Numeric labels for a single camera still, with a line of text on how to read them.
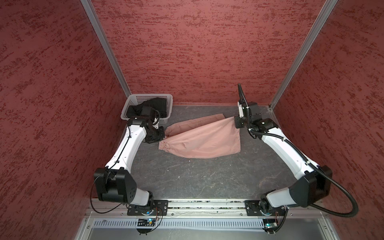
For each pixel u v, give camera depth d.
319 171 0.41
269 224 0.71
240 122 0.74
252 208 0.74
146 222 0.71
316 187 0.41
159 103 1.09
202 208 0.76
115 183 0.41
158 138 0.71
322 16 0.74
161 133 0.73
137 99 1.17
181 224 0.77
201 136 0.81
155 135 0.69
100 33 0.79
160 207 0.74
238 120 0.74
